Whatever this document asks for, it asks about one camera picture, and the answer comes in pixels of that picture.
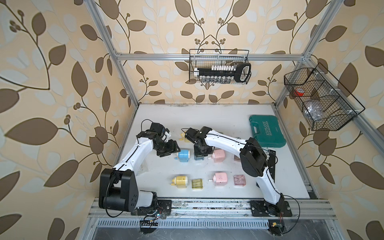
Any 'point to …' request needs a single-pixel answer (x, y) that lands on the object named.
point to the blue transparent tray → (198, 158)
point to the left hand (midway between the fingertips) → (173, 149)
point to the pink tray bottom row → (239, 180)
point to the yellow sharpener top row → (183, 134)
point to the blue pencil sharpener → (183, 155)
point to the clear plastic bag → (314, 110)
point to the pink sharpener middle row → (218, 155)
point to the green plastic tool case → (267, 131)
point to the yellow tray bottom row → (197, 184)
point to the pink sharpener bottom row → (219, 179)
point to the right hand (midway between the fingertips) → (201, 155)
